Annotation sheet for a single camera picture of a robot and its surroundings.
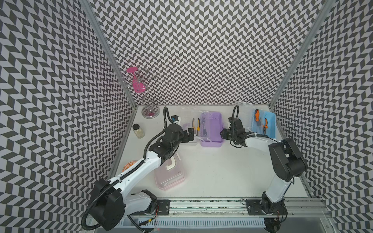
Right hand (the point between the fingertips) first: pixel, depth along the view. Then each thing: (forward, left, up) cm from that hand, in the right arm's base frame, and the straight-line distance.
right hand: (222, 134), depth 97 cm
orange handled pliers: (+7, -31, -2) cm, 32 cm away
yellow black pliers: (-1, +18, +7) cm, 19 cm away
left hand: (-7, +23, +15) cm, 29 cm away
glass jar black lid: (0, +56, +5) cm, 56 cm away
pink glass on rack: (+34, +61, +15) cm, 72 cm away
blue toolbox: (+16, -19, +3) cm, 25 cm away
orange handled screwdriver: (+13, -25, +5) cm, 29 cm away
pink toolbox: (-29, +31, +9) cm, 43 cm away
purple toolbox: (+6, +6, -4) cm, 10 cm away
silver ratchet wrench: (+5, +12, -3) cm, 13 cm away
